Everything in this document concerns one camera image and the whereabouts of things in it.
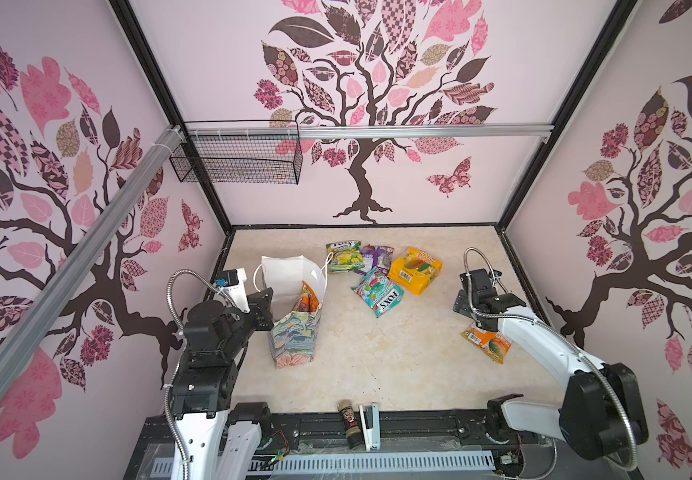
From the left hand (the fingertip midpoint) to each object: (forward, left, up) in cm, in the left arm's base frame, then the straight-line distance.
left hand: (273, 296), depth 68 cm
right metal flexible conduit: (+1, -83, -25) cm, 87 cm away
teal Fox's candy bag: (+17, -27, -24) cm, 40 cm away
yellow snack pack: (+23, -40, -22) cm, 51 cm away
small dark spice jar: (-23, -18, -24) cm, 38 cm away
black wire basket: (+50, +19, +6) cm, 54 cm away
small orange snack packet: (-2, -60, -24) cm, 65 cm away
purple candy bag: (+31, -27, -24) cm, 48 cm away
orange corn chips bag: (+8, -7, -14) cm, 18 cm away
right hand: (+8, -56, -18) cm, 60 cm away
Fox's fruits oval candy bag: (+6, -4, -15) cm, 16 cm away
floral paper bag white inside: (+12, -2, -17) cm, 21 cm away
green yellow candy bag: (+31, -16, -24) cm, 42 cm away
